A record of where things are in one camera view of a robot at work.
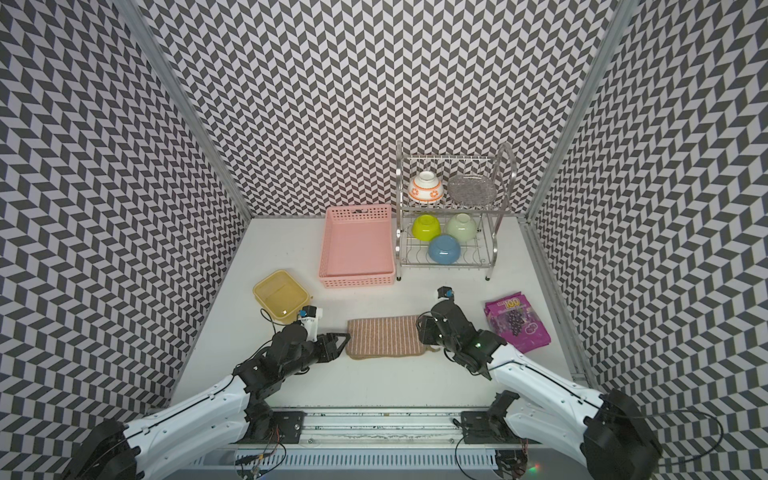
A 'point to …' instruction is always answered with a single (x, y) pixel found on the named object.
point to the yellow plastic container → (280, 296)
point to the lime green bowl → (426, 227)
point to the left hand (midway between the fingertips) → (343, 341)
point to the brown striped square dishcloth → (385, 337)
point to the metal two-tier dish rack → (446, 208)
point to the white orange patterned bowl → (426, 187)
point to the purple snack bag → (513, 318)
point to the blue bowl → (444, 249)
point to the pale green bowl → (462, 226)
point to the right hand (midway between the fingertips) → (422, 329)
